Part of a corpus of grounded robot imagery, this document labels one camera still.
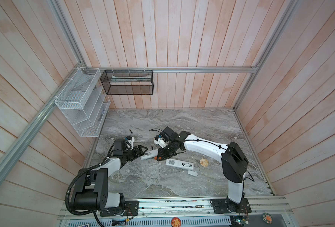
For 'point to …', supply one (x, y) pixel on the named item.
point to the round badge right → (267, 218)
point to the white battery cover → (192, 172)
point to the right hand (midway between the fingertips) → (158, 159)
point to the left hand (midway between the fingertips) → (144, 152)
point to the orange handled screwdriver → (155, 157)
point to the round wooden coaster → (204, 162)
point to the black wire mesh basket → (127, 82)
